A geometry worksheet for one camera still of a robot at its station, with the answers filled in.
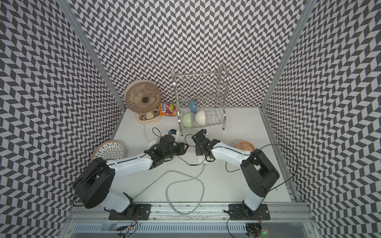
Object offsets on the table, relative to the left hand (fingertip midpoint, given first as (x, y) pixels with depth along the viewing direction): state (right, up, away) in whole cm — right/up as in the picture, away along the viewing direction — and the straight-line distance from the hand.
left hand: (186, 147), depth 87 cm
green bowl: (-1, +16, +8) cm, 18 cm away
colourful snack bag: (-17, +25, +27) cm, 40 cm away
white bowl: (+8, +18, +10) cm, 22 cm away
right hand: (+9, -3, +3) cm, 10 cm away
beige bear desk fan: (-29, +31, +7) cm, 42 cm away
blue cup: (+3, +25, +15) cm, 30 cm away
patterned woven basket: (-50, -3, +6) cm, 50 cm away
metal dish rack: (+9, +28, -5) cm, 30 cm away
